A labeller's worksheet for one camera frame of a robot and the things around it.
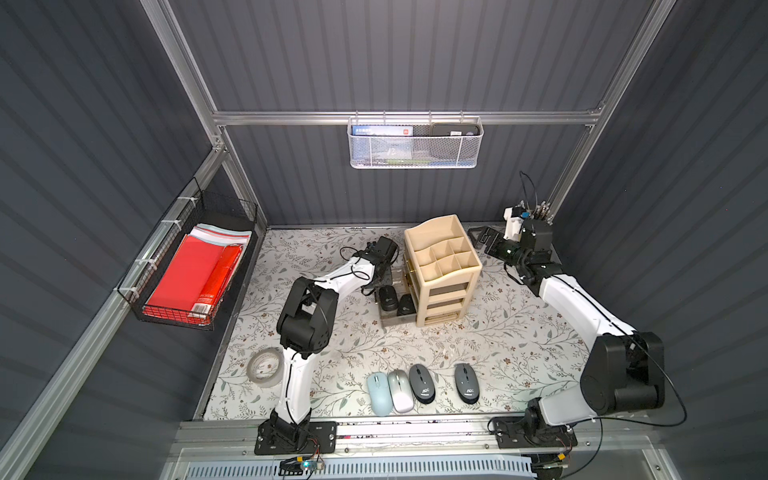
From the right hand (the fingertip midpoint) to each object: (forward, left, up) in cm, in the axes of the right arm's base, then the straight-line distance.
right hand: (478, 235), depth 84 cm
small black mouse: (-8, +26, -21) cm, 34 cm away
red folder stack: (-20, +71, +4) cm, 74 cm away
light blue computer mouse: (-37, +28, -23) cm, 51 cm away
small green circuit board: (-52, +47, -24) cm, 74 cm away
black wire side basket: (+1, +77, +10) cm, 78 cm away
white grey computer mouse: (-36, +22, -23) cm, 48 cm away
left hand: (-2, +28, -20) cm, 35 cm away
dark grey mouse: (-33, +4, -24) cm, 41 cm away
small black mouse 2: (-11, +20, -20) cm, 31 cm away
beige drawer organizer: (-11, +12, 0) cm, 16 cm away
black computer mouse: (-34, +16, -23) cm, 44 cm away
